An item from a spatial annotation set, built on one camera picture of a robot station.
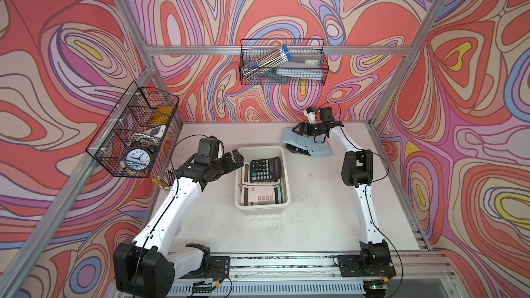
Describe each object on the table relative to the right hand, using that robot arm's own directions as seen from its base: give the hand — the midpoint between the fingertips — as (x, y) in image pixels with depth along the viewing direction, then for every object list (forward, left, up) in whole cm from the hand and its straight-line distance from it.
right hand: (298, 133), depth 111 cm
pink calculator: (-36, +21, +2) cm, 42 cm away
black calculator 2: (-11, +2, -1) cm, 11 cm away
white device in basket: (-23, +58, +29) cm, 69 cm away
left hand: (-28, +30, +17) cm, 44 cm away
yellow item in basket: (-15, +58, +29) cm, 67 cm away
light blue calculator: (-11, -7, +3) cm, 13 cm away
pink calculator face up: (-25, +28, +2) cm, 37 cm away
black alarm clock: (-33, +61, +28) cm, 75 cm away
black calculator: (-24, +19, +3) cm, 31 cm away
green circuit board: (-67, +43, -6) cm, 79 cm away
